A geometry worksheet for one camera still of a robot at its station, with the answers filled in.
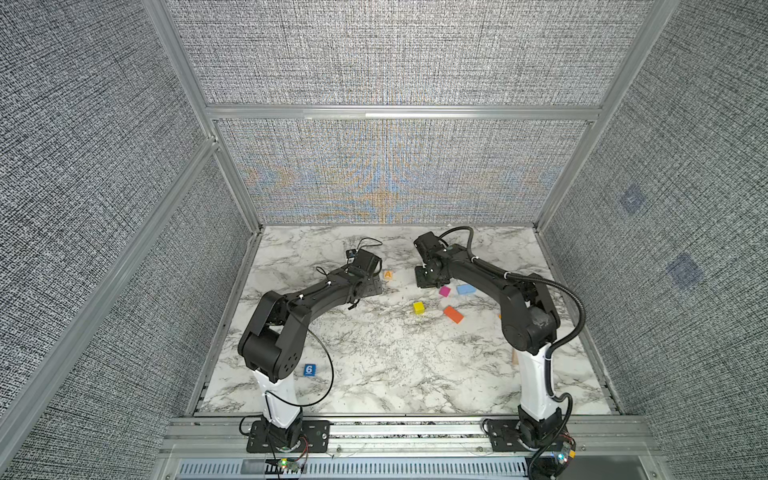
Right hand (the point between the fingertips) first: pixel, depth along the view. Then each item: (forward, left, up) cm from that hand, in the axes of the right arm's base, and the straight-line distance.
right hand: (425, 279), depth 100 cm
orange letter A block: (+3, +12, -2) cm, 13 cm away
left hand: (-4, +20, +1) cm, 21 cm away
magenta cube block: (-3, -6, -3) cm, 8 cm away
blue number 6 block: (-29, +34, -3) cm, 45 cm away
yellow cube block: (-10, +3, -2) cm, 10 cm away
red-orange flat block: (-11, -8, -4) cm, 14 cm away
